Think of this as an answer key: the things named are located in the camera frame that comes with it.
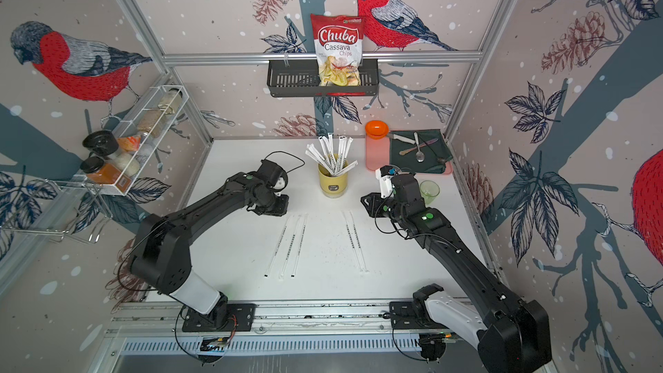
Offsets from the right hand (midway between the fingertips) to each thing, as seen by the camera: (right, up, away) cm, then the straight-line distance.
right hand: (363, 197), depth 79 cm
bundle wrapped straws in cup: (-10, +9, +17) cm, 21 cm away
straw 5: (-1, -17, +9) cm, 20 cm away
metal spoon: (+29, +13, +35) cm, 47 cm away
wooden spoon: (+21, +15, +35) cm, 44 cm away
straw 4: (-3, -17, +9) cm, 20 cm away
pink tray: (+10, +15, +38) cm, 42 cm away
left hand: (-25, -4, +9) cm, 27 cm away
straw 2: (-25, -20, +8) cm, 33 cm away
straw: (-31, -25, +3) cm, 40 cm away
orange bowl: (+10, +26, +40) cm, 48 cm away
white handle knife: (+21, +22, +42) cm, 52 cm away
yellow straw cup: (-11, +2, +13) cm, 17 cm away
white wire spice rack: (-68, +20, -4) cm, 71 cm away
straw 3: (-22, -18, +9) cm, 29 cm away
